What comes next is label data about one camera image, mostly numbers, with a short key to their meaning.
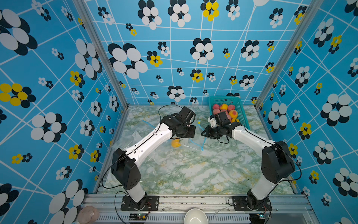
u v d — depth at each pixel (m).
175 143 0.88
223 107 1.12
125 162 0.46
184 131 0.59
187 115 0.61
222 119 0.72
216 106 1.13
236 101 1.12
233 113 1.07
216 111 1.12
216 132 0.76
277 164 0.46
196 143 0.97
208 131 0.80
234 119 1.03
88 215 0.70
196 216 0.69
